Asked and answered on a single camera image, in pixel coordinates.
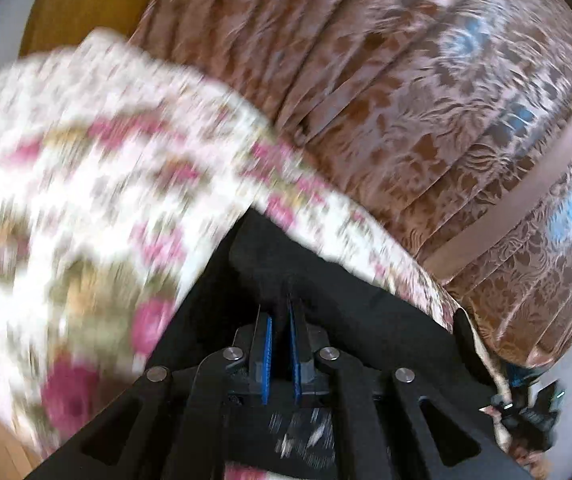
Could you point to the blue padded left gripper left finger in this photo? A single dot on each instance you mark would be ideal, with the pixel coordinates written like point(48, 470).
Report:
point(263, 342)

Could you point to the brown floral curtain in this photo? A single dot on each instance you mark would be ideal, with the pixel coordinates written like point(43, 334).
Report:
point(450, 121)

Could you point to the blue object beside bed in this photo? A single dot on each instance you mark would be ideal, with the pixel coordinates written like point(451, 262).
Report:
point(520, 376)

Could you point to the black pants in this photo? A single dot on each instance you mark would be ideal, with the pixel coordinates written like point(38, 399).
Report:
point(390, 395)

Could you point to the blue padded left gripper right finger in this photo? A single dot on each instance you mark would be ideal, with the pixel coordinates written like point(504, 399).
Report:
point(300, 351)

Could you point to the floral bed sheet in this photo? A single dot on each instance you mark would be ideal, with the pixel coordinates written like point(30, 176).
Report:
point(119, 177)

